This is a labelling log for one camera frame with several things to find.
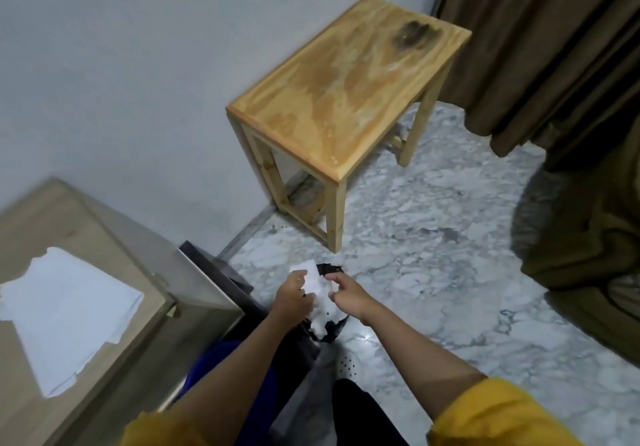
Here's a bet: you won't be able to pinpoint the person's right hand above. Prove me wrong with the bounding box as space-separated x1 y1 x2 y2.
325 271 381 324

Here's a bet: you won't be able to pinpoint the person's yellow left sleeve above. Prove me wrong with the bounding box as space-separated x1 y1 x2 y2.
119 410 206 446

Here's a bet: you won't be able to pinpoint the crumpled white paper waste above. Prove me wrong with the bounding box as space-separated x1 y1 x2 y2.
307 300 346 339

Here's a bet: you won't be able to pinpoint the person's yellow right sleeve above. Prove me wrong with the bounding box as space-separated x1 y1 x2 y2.
427 377 586 446

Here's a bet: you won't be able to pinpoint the person's left hand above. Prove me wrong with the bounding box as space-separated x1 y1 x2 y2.
269 269 316 331

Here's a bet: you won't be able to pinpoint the grey perforated slipper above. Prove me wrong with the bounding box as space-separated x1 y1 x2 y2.
312 340 362 391

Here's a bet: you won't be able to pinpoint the blue plastic basin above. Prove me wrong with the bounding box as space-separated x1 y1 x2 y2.
172 340 279 411

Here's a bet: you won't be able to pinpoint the person's left forearm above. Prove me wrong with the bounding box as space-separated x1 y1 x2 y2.
165 310 301 446

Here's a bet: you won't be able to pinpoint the black panel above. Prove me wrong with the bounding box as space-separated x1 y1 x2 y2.
179 240 321 361

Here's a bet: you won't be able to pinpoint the brown curtain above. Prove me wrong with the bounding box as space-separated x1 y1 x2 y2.
435 0 640 171

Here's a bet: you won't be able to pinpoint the olive green fabric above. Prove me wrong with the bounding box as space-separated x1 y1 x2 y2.
519 115 640 367

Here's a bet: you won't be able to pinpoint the white paper towel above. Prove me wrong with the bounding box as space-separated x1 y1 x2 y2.
289 259 333 307

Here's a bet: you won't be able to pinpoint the wooden chair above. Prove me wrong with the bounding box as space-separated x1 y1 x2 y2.
225 0 473 254

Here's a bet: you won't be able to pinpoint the person's right forearm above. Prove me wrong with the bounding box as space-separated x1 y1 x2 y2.
359 305 489 421

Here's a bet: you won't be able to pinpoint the black trash bin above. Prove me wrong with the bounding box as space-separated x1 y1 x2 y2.
305 263 351 344

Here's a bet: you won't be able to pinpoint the person's yellow sleeve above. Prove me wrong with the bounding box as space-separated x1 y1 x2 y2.
427 377 586 446
119 410 206 446

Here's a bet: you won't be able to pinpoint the person's black trousers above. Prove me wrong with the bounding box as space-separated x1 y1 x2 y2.
332 378 409 446

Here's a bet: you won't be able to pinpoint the stack of white paper towels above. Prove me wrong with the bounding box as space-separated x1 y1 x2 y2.
0 246 145 399

